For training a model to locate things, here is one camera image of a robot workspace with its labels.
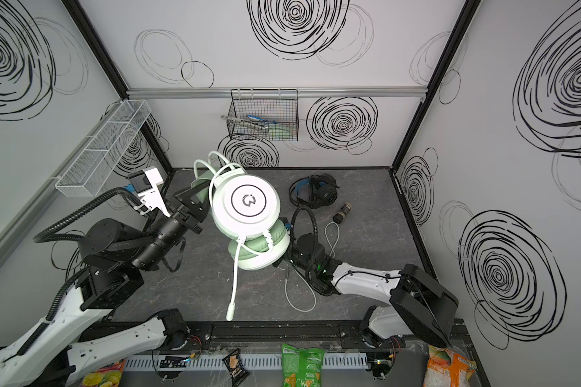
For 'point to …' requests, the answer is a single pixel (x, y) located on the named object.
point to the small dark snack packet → (239, 373)
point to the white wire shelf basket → (87, 169)
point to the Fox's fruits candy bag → (107, 376)
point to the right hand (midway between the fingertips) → (256, 239)
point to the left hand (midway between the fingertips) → (211, 184)
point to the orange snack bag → (446, 368)
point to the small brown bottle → (339, 217)
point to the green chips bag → (302, 368)
